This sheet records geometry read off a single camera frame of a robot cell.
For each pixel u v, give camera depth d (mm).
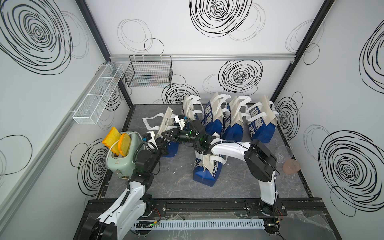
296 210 738
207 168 658
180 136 703
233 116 836
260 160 535
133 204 525
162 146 695
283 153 925
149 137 678
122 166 724
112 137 766
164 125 771
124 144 750
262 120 870
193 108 933
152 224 696
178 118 754
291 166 854
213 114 884
